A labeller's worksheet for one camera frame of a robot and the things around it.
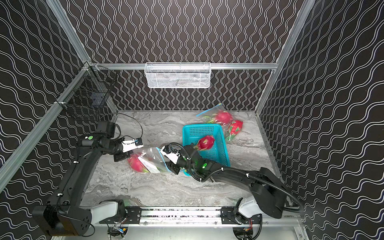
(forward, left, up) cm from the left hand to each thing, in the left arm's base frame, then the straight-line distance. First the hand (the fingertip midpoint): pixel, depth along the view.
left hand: (132, 147), depth 76 cm
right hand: (-3, -17, -3) cm, 17 cm away
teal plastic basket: (+11, -47, -18) cm, 52 cm away
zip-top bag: (-3, -9, -5) cm, 11 cm away
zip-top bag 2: (+52, -49, -19) cm, 74 cm away
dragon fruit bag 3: (+36, -50, -12) cm, 62 cm away
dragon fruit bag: (+15, -38, -13) cm, 43 cm away
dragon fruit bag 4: (+27, -58, -12) cm, 65 cm away
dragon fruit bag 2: (-5, -1, -9) cm, 10 cm away
